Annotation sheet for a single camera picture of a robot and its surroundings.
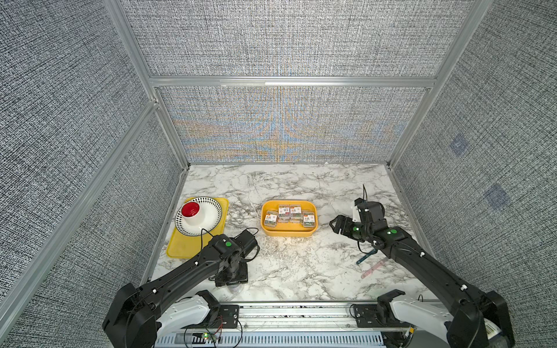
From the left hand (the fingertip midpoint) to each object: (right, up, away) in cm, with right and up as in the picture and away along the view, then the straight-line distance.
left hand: (241, 280), depth 76 cm
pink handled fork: (+51, +1, +9) cm, 51 cm away
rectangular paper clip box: (+10, +19, +16) cm, 27 cm away
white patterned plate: (-18, +22, +24) cm, 37 cm away
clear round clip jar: (-2, -3, 0) cm, 3 cm away
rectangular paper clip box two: (+15, +21, +19) cm, 32 cm away
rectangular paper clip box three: (+21, +21, +19) cm, 35 cm away
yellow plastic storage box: (+18, +15, +16) cm, 28 cm away
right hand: (+36, +20, +7) cm, 42 cm away
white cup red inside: (-23, +21, +14) cm, 35 cm away
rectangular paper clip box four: (+26, +19, +16) cm, 36 cm away
